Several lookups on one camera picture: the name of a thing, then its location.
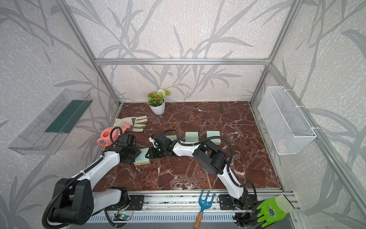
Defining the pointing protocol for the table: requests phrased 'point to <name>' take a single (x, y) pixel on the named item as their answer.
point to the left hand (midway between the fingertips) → (139, 152)
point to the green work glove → (273, 211)
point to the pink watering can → (106, 140)
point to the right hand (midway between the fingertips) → (146, 156)
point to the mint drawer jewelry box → (190, 137)
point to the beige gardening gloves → (137, 124)
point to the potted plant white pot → (156, 101)
